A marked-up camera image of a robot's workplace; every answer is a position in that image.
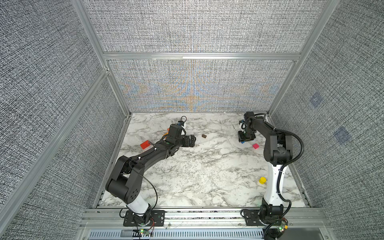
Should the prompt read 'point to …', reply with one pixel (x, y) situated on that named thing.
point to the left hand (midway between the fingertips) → (189, 138)
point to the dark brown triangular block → (204, 136)
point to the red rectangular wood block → (145, 144)
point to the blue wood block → (243, 142)
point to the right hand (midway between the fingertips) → (244, 139)
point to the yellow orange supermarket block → (165, 137)
